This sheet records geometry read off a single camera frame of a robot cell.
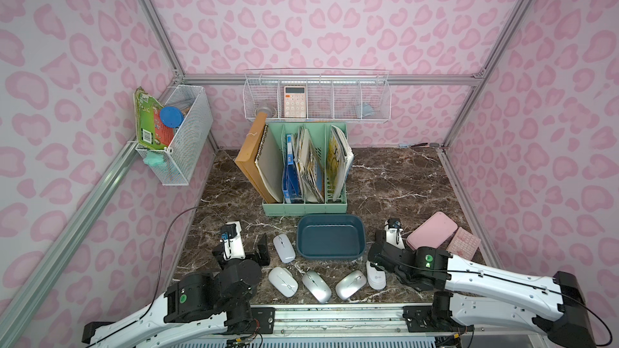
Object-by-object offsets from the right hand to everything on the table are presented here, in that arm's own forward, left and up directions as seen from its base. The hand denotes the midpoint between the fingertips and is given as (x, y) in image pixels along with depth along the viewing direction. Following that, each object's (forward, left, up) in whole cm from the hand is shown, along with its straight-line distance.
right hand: (376, 253), depth 77 cm
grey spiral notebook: (+31, +37, +9) cm, 49 cm away
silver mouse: (-8, +19, -8) cm, 22 cm away
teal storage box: (+9, +14, -8) cm, 19 cm away
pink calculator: (+7, -33, -9) cm, 35 cm away
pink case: (+12, -25, -10) cm, 29 cm away
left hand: (0, +36, +12) cm, 38 cm away
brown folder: (+22, +40, +24) cm, 51 cm away
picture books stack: (+25, +22, +12) cm, 36 cm away
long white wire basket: (+57, +19, +20) cm, 63 cm away
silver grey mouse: (-8, +8, -8) cm, 14 cm away
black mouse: (-6, -1, -7) cm, 9 cm away
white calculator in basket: (+52, +29, +21) cm, 63 cm away
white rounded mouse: (+4, +31, -8) cm, 32 cm away
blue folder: (+25, +30, +1) cm, 39 cm away
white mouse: (-7, +30, -6) cm, 31 cm away
